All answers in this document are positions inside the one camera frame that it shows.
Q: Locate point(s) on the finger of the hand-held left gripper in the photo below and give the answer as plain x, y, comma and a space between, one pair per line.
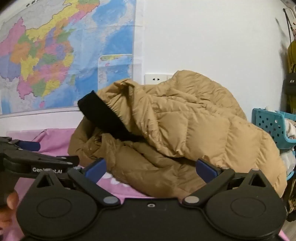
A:
62, 160
28, 145

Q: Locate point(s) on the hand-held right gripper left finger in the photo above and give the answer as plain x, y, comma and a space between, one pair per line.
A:
96, 167

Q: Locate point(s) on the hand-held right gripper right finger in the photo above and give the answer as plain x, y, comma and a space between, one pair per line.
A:
206, 167

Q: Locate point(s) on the tan puffer jacket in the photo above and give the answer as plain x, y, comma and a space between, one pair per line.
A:
185, 129

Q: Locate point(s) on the person's left hand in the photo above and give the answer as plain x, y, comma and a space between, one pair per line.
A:
12, 201

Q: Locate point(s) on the pink bed sheet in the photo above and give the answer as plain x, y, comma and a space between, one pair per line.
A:
55, 143

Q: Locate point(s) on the blue plastic basket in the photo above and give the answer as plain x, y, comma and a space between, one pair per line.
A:
269, 124

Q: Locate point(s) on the camouflage clothing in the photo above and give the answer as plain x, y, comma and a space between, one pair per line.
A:
291, 199

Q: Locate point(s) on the white cloth in basket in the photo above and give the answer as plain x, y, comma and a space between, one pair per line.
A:
290, 129

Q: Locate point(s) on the black hanging bag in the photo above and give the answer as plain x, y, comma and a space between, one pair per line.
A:
291, 82

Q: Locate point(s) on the olive hanging garment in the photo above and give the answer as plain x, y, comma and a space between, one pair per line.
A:
291, 56

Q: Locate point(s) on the colourful wall map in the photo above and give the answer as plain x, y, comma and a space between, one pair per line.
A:
57, 53

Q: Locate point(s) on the white wall socket plate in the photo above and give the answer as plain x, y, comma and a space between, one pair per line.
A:
157, 79

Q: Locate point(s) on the white wall hook rack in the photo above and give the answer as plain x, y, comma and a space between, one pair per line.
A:
290, 4

